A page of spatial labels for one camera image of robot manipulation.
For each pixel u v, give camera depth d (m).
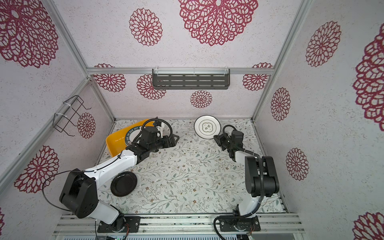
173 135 0.76
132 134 1.05
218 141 0.86
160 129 0.76
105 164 0.51
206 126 0.97
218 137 0.86
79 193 0.43
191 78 0.96
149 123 0.64
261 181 0.44
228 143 0.83
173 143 0.75
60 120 0.73
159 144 0.72
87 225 0.75
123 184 0.85
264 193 0.49
